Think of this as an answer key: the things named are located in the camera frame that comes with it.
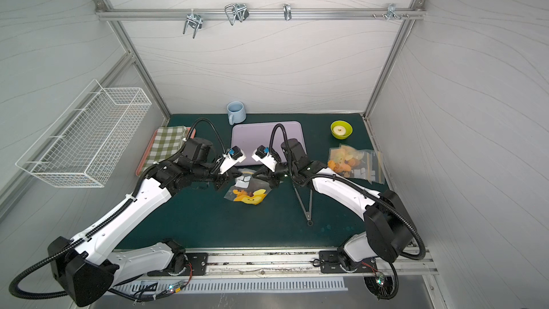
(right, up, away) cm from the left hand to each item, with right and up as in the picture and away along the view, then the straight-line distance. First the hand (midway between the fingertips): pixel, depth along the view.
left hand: (239, 173), depth 73 cm
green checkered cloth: (-44, +10, +34) cm, 56 cm away
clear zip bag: (+55, -2, +22) cm, 60 cm away
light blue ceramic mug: (-10, +26, +40) cm, 48 cm away
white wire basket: (-50, +11, -5) cm, 51 cm away
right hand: (+5, -1, +4) cm, 6 cm away
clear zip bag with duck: (+2, -7, +5) cm, 8 cm away
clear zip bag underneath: (+44, +1, +25) cm, 51 cm away
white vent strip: (-20, -36, -4) cm, 41 cm away
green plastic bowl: (+46, +16, +37) cm, 62 cm away
